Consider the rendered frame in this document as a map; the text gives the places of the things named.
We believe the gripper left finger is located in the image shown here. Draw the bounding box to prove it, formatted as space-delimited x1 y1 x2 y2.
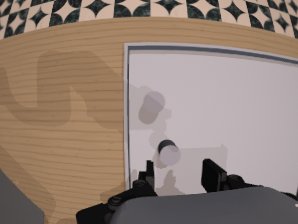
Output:
76 160 158 224

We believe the grey cylinder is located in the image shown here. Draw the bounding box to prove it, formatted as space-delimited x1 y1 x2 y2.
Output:
143 91 165 113
158 140 181 166

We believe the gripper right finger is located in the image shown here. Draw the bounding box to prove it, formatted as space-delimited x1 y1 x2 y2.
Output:
201 159 262 193

